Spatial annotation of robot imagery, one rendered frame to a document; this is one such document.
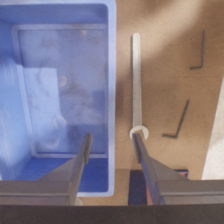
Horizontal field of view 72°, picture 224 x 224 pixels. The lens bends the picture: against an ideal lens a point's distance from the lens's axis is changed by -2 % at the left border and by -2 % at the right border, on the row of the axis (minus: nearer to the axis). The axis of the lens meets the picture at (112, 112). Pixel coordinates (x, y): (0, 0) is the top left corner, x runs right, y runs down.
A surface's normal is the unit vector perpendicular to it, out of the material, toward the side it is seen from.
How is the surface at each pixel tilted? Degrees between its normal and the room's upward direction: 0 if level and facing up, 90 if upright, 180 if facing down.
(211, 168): 0
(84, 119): 0
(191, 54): 0
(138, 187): 90
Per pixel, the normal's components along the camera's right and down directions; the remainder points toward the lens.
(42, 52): 0.01, 0.30
